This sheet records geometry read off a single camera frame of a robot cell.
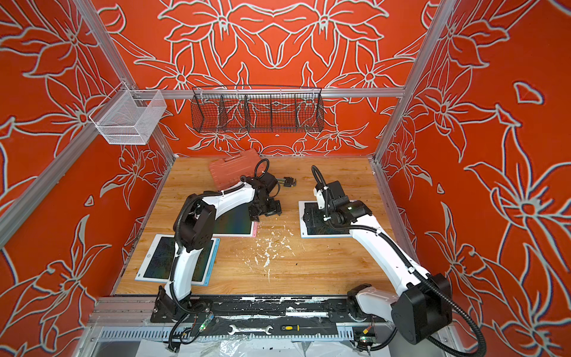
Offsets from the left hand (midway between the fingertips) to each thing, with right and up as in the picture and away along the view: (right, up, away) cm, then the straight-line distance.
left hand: (273, 214), depth 96 cm
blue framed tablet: (+14, +1, -27) cm, 31 cm away
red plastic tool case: (-23, +19, +11) cm, 32 cm away
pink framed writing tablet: (-16, -4, -2) cm, 17 cm away
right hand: (+15, +3, -16) cm, 23 cm away
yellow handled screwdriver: (+8, -32, -26) cm, 42 cm away
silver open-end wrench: (-11, -33, -27) cm, 44 cm away
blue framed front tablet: (-44, -17, -13) cm, 49 cm away
